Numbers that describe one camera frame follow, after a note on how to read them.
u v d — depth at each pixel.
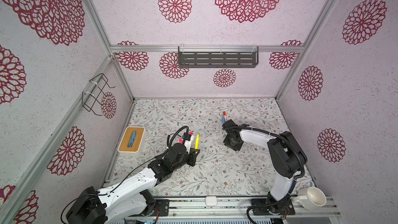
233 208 0.76
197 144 0.76
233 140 0.78
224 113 1.13
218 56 0.97
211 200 0.75
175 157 0.59
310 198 0.77
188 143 0.70
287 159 0.49
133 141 0.92
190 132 1.00
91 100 0.75
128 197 0.47
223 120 1.09
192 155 0.68
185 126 0.61
